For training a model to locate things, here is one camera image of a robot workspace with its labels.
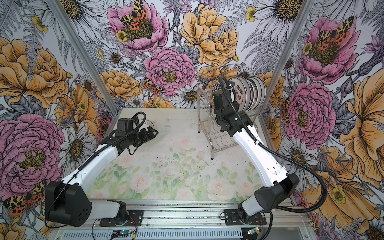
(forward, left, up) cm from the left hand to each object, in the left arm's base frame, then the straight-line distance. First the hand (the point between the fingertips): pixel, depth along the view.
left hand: (152, 139), depth 84 cm
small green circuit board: (-40, +11, -17) cm, 45 cm away
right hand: (+5, -38, +20) cm, 44 cm away
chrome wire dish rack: (+21, -32, -9) cm, 39 cm away
